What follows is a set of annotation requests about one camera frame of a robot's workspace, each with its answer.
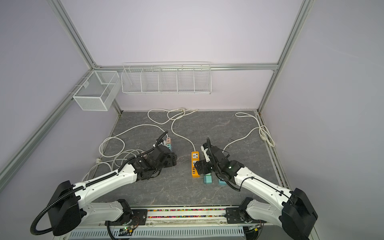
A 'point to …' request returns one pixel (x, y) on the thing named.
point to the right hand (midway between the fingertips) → (201, 164)
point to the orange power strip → (195, 156)
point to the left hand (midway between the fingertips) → (172, 159)
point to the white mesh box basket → (97, 92)
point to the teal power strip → (222, 183)
